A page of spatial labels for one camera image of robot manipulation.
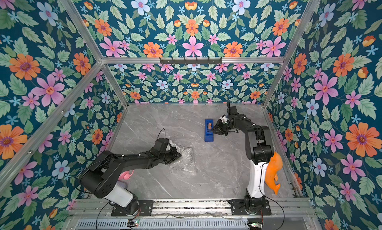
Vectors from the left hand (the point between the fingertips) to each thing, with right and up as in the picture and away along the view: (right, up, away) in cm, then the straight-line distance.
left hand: (184, 154), depth 90 cm
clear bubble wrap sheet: (+2, -5, -4) cm, 7 cm away
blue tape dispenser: (+16, +14, +7) cm, 22 cm away
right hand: (+20, +16, +7) cm, 26 cm away
